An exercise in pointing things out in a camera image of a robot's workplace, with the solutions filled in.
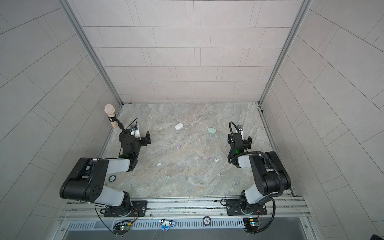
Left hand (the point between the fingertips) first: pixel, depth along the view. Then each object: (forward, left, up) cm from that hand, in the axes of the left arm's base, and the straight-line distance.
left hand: (143, 129), depth 92 cm
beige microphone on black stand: (0, +12, +19) cm, 22 cm away
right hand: (0, -62, -2) cm, 62 cm away
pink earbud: (-8, -23, -6) cm, 25 cm away
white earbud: (-19, -12, -7) cm, 24 cm away
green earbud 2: (-25, -46, -7) cm, 53 cm away
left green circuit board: (-49, -1, -7) cm, 49 cm away
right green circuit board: (-47, -59, -8) cm, 76 cm away
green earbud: (-26, -18, -7) cm, 33 cm away
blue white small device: (-47, -20, -5) cm, 52 cm away
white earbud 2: (-17, -46, -7) cm, 49 cm away
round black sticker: (-46, -39, -7) cm, 60 cm away
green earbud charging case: (+4, -43, -6) cm, 44 cm away
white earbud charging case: (+7, -21, -6) cm, 23 cm away
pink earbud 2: (-15, -41, -7) cm, 44 cm away
